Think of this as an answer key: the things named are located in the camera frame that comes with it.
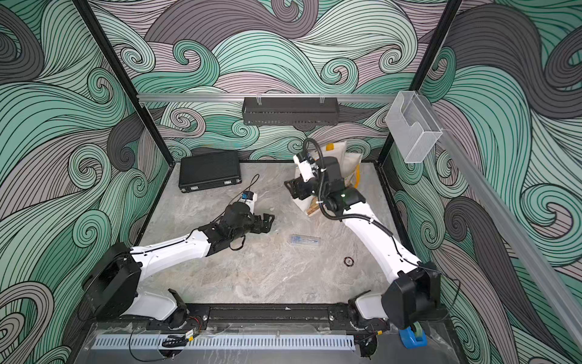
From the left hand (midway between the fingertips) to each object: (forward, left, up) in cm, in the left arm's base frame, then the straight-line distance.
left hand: (265, 213), depth 84 cm
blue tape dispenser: (-37, -47, -8) cm, 60 cm away
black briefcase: (+31, +31, -9) cm, 45 cm away
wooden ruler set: (+11, -20, -12) cm, 26 cm away
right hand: (+5, -10, +14) cm, 17 cm away
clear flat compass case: (-5, -16, -12) cm, 21 cm away
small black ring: (-13, -33, -14) cm, 38 cm away
